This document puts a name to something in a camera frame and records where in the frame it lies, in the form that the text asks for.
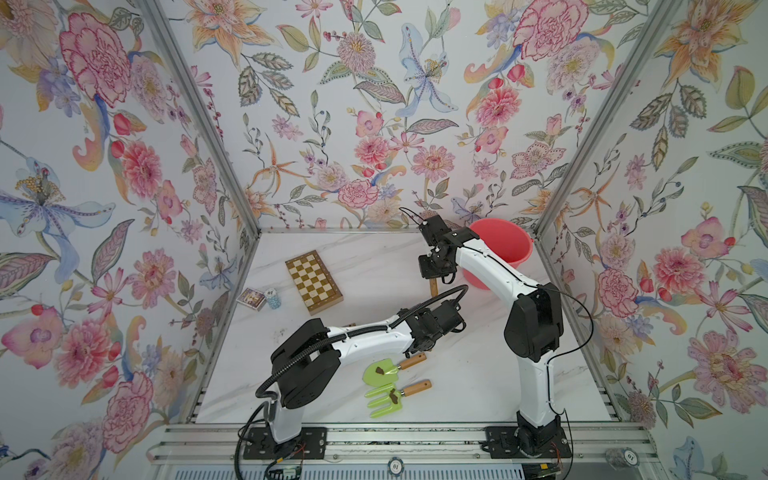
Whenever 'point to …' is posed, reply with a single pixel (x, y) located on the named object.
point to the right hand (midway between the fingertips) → (427, 268)
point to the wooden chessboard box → (314, 283)
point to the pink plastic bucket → (507, 239)
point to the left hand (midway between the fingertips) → (424, 317)
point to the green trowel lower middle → (383, 373)
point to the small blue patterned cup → (272, 297)
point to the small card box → (252, 298)
